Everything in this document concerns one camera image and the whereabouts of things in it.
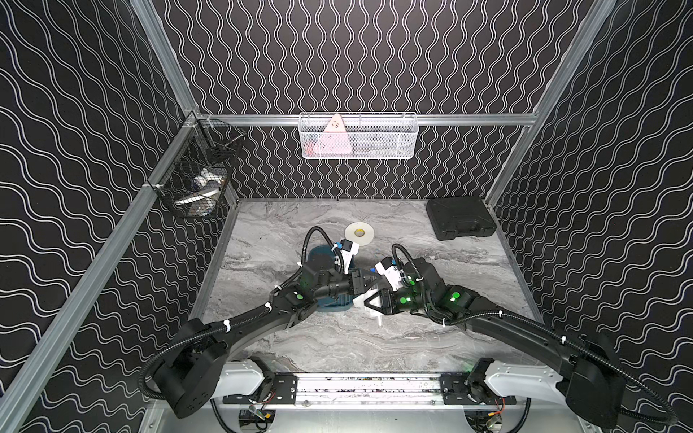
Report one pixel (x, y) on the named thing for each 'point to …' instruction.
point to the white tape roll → (359, 233)
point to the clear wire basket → (369, 136)
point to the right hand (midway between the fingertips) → (366, 301)
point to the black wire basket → (193, 175)
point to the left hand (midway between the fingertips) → (379, 274)
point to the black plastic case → (460, 216)
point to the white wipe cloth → (359, 302)
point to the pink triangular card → (334, 139)
